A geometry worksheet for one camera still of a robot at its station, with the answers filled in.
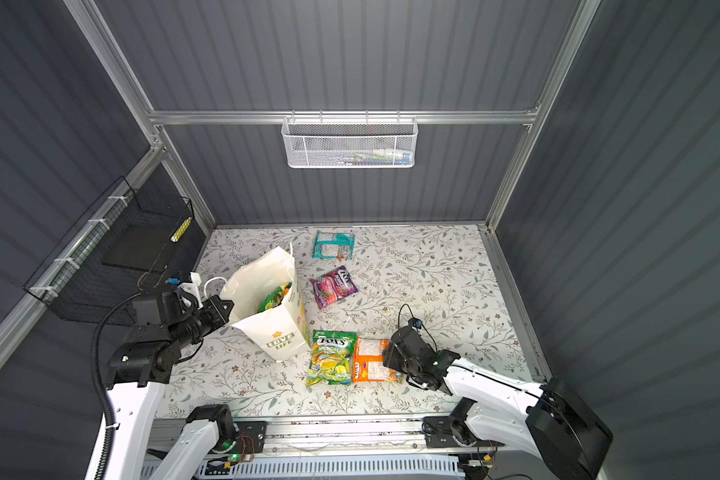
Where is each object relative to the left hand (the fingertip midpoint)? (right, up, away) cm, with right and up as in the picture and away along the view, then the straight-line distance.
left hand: (233, 303), depth 71 cm
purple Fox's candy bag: (+21, +1, +28) cm, 35 cm away
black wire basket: (-30, +16, +6) cm, 35 cm away
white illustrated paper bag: (0, -2, +21) cm, 21 cm away
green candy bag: (+6, -1, +14) cm, 15 cm away
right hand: (+39, -18, +14) cm, 46 cm away
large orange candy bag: (+33, -19, +12) cm, 40 cm away
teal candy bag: (+21, +15, +41) cm, 48 cm away
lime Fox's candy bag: (+22, -18, +13) cm, 31 cm away
